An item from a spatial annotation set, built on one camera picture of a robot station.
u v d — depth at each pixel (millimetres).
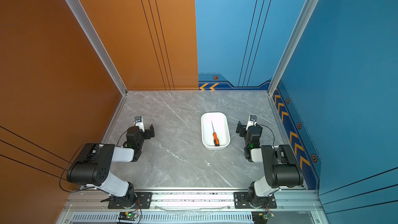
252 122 795
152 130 879
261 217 703
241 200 725
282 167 444
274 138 940
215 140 913
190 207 724
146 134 852
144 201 736
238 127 854
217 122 1031
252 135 710
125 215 712
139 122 810
